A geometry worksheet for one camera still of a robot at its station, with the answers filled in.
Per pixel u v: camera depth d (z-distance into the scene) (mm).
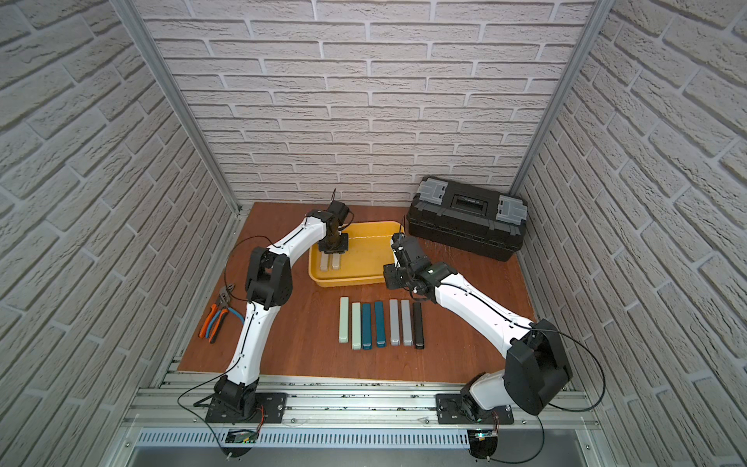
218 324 874
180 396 646
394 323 870
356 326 854
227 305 912
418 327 856
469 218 947
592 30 715
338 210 870
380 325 874
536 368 415
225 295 944
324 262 1003
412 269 619
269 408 730
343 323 856
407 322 869
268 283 634
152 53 765
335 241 905
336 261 1003
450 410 728
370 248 1074
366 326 856
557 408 451
